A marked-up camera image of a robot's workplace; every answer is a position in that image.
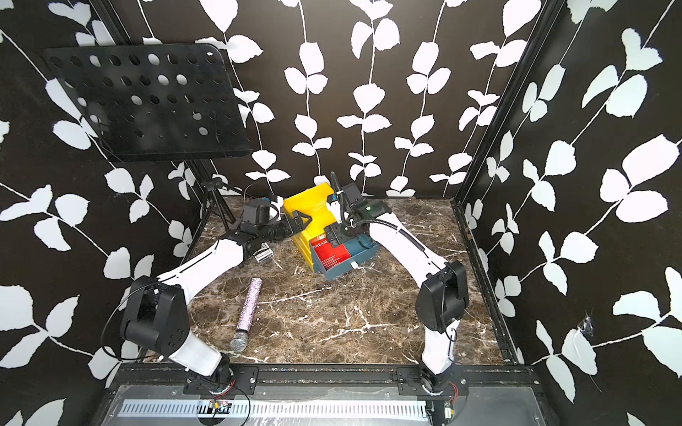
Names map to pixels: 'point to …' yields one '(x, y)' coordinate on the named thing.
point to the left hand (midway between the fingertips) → (306, 219)
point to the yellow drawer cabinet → (310, 215)
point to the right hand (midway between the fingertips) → (335, 228)
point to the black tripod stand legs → (211, 186)
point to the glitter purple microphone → (238, 342)
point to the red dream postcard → (330, 256)
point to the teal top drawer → (361, 248)
